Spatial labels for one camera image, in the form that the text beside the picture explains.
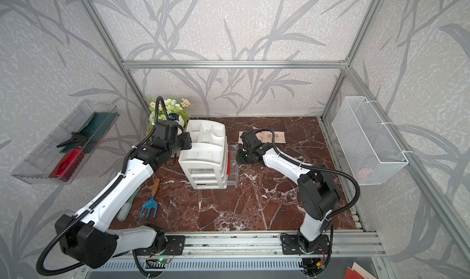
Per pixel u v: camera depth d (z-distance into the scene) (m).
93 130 0.72
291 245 0.72
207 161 0.75
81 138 0.65
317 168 0.47
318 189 0.47
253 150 0.69
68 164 0.58
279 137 1.12
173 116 0.68
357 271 0.68
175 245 0.73
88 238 0.37
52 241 0.36
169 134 0.58
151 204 0.85
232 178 0.94
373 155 0.60
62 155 0.64
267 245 0.75
